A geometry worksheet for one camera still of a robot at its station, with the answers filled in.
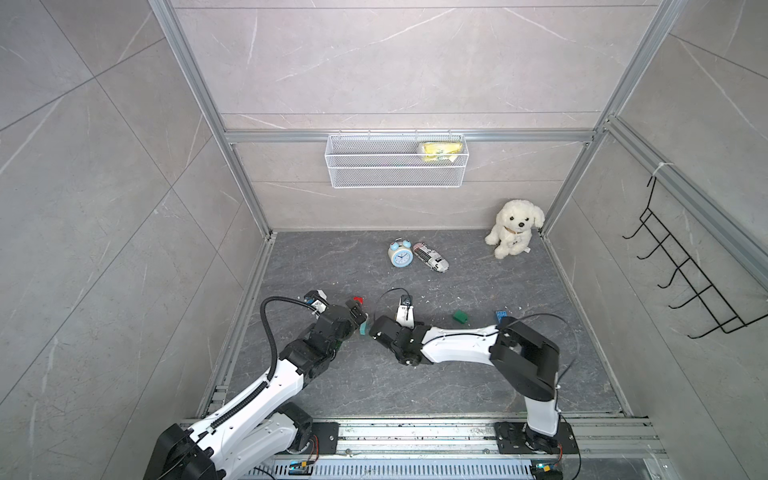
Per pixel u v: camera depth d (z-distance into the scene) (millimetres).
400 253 1039
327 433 734
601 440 749
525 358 511
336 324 602
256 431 563
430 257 1072
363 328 715
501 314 956
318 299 720
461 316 953
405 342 681
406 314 780
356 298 970
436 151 852
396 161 1009
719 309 602
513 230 1028
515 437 727
